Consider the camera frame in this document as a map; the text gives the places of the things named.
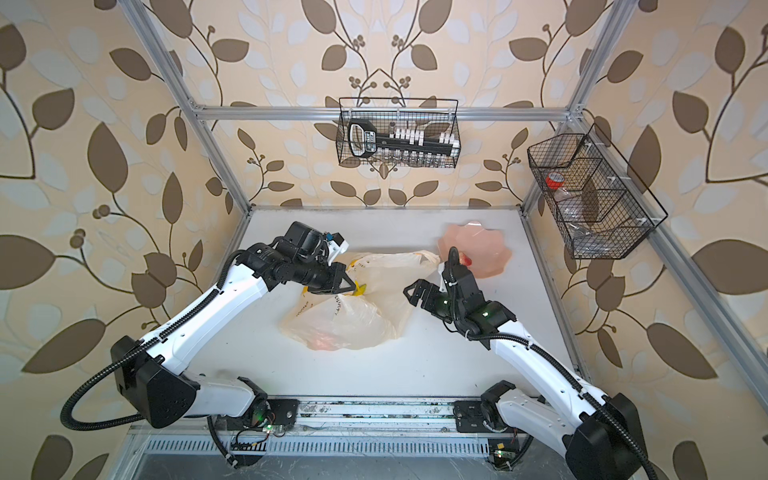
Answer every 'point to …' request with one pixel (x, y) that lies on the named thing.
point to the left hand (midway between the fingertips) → (358, 285)
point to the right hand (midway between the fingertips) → (416, 299)
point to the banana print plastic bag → (371, 314)
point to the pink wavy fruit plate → (484, 246)
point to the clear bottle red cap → (580, 218)
